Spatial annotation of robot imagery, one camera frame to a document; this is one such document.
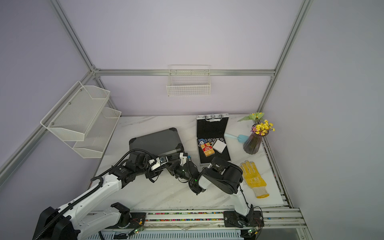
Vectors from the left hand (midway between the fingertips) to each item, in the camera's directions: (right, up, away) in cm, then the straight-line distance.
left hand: (157, 164), depth 84 cm
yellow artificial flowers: (+59, +22, -3) cm, 63 cm away
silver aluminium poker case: (+34, +14, +20) cm, 42 cm away
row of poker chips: (+26, +12, +17) cm, 33 cm away
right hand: (+3, 0, 0) cm, 3 cm away
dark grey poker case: (+2, +12, +9) cm, 15 cm away
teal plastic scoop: (+55, +14, +24) cm, 62 cm away
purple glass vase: (+58, +12, +7) cm, 59 cm away
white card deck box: (+38, +9, +15) cm, 42 cm away
